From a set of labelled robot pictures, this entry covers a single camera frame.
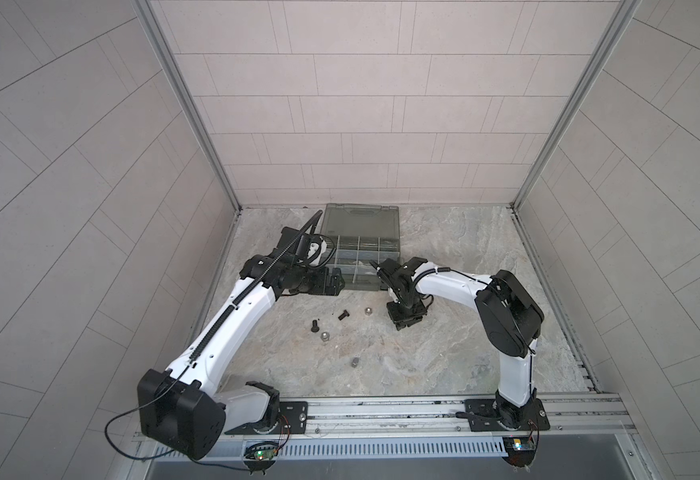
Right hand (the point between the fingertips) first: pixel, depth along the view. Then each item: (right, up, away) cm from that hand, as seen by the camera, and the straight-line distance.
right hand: (397, 328), depth 87 cm
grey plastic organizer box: (-11, +27, +20) cm, 36 cm away
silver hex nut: (-9, +4, +2) cm, 10 cm away
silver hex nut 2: (-21, -2, -3) cm, 21 cm away
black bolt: (-16, +3, +1) cm, 17 cm away
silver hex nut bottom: (-12, -7, -8) cm, 16 cm away
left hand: (-17, +16, -11) cm, 26 cm away
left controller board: (-33, -21, -22) cm, 45 cm away
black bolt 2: (-24, +1, -2) cm, 24 cm away
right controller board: (+26, -22, -19) cm, 39 cm away
